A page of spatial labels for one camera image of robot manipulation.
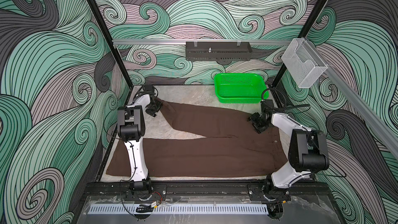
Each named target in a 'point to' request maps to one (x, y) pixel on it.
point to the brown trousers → (227, 146)
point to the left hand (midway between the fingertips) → (160, 107)
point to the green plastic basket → (240, 87)
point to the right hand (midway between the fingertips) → (250, 122)
